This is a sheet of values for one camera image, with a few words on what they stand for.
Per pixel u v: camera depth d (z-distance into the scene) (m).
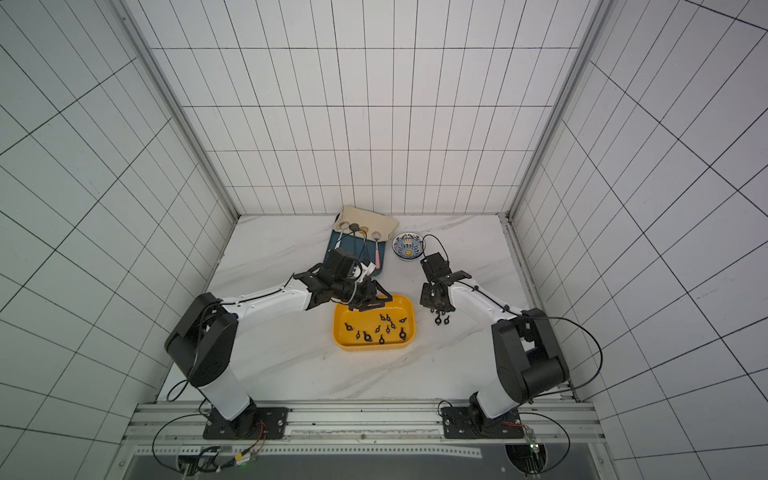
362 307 0.76
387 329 0.90
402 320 0.90
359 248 1.11
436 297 0.66
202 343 0.46
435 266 0.73
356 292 0.74
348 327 0.89
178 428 0.66
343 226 1.14
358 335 0.88
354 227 1.16
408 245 1.07
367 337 0.87
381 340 0.87
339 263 0.68
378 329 0.90
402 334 0.88
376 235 1.14
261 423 0.72
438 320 0.90
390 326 0.90
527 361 0.44
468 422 0.72
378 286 0.79
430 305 0.81
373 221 1.19
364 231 1.17
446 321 0.90
